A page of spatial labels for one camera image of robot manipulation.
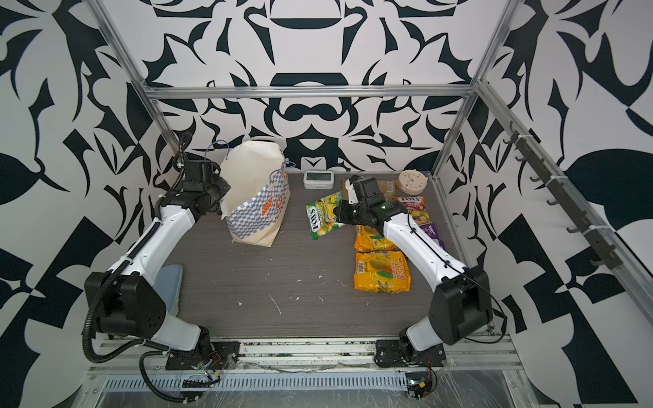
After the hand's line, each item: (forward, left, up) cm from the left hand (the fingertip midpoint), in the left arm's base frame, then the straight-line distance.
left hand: (220, 179), depth 85 cm
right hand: (-10, -37, -4) cm, 39 cm away
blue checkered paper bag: (-8, -14, +1) cm, 16 cm away
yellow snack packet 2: (-25, -53, -20) cm, 62 cm away
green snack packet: (-11, -33, -8) cm, 35 cm away
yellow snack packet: (-13, -50, -20) cm, 55 cm away
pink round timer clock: (+17, -74, -22) cm, 79 cm away
